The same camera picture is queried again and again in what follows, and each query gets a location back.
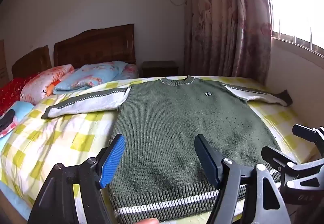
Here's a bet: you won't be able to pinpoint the green knitted sweater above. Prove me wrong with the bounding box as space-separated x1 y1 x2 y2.
41 75 293 223

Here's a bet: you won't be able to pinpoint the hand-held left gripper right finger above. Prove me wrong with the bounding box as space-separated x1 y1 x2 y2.
194 133 291 224

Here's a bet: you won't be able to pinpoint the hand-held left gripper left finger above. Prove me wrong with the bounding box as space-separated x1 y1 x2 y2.
27 133 126 224

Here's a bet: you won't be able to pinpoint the black object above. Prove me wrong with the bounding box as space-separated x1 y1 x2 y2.
0 109 16 133

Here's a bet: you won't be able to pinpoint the small wooden headboard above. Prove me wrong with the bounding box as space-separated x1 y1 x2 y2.
11 45 52 79

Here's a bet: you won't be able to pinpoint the yellow checked bed sheet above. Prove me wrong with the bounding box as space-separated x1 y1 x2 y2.
0 76 321 224

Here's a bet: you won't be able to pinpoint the window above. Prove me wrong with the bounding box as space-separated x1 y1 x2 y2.
256 0 324 56

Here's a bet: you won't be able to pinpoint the light blue printed cloth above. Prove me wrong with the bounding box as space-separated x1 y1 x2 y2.
0 101 34 138

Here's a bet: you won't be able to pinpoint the dark wooden nightstand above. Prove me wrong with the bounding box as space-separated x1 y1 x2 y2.
141 61 179 78

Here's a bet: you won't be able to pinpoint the red patterned cloth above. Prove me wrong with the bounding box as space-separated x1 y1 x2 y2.
0 77 38 115

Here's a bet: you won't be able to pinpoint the cardboard box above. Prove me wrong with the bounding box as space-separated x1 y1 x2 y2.
0 39 9 88

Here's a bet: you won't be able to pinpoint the light blue floral quilt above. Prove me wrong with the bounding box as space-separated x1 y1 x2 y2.
54 61 139 91

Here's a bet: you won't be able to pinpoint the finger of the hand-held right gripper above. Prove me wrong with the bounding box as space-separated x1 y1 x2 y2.
261 146 324 205
292 124 324 157

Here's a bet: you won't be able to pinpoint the large carved wooden headboard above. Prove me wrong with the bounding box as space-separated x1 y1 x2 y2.
54 23 136 69

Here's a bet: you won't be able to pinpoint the pink floral curtain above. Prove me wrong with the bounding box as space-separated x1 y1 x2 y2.
182 0 272 85

